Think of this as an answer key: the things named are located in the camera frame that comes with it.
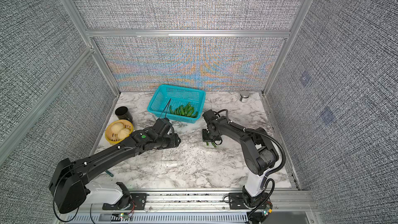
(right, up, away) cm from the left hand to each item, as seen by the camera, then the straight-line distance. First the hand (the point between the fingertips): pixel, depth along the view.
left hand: (181, 140), depth 80 cm
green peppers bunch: (+14, -5, +11) cm, 19 cm away
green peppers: (+2, +15, +26) cm, 30 cm away
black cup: (-39, +13, +18) cm, 45 cm away
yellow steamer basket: (-42, -2, +13) cm, 44 cm away
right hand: (+13, 0, +12) cm, 18 cm away
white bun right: (-34, +2, +10) cm, 36 cm away
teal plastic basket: (-5, +25, +34) cm, 42 cm away
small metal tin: (+42, +25, +31) cm, 58 cm away
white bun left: (-40, +5, +13) cm, 42 cm away
